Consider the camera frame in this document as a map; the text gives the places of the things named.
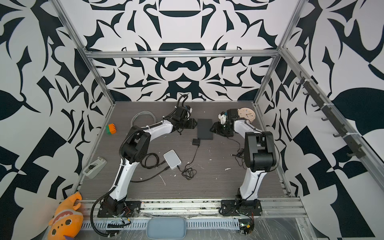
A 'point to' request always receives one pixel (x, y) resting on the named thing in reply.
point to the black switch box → (205, 131)
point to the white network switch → (172, 159)
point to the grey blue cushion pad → (166, 228)
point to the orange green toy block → (110, 128)
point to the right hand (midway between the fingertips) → (215, 128)
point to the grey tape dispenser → (92, 170)
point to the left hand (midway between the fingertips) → (197, 120)
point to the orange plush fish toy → (67, 222)
